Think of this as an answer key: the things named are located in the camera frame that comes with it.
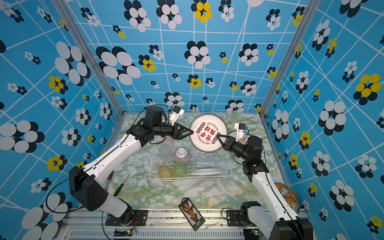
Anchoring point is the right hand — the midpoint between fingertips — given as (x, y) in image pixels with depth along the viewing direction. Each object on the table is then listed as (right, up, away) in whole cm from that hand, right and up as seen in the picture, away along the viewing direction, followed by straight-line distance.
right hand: (218, 136), depth 74 cm
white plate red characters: (-6, +5, +1) cm, 8 cm away
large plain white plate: (-6, -18, +2) cm, 19 cm away
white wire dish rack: (-32, -12, +15) cm, 37 cm away
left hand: (-14, +3, -2) cm, 14 cm away
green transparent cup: (-20, -20, +11) cm, 31 cm away
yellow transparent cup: (-29, -22, +13) cm, 39 cm away
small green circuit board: (-47, -47, -2) cm, 66 cm away
